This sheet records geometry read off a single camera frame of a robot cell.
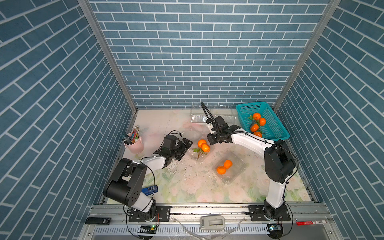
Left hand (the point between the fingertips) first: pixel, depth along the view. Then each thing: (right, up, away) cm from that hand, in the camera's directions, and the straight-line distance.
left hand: (193, 147), depth 90 cm
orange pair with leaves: (+47, +20, +21) cm, 55 cm away
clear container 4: (+23, -15, -4) cm, 28 cm away
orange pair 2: (+6, 0, -2) cm, 7 cm away
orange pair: (+43, +11, +14) cm, 46 cm away
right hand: (+10, +5, +3) cm, 12 cm away
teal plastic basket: (+57, +10, +15) cm, 59 cm away
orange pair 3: (+20, -10, -4) cm, 23 cm away
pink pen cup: (-35, +1, +1) cm, 35 cm away
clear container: (+3, +20, +11) cm, 23 cm away
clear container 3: (0, 0, +5) cm, 5 cm away
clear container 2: (+29, +20, +30) cm, 47 cm away
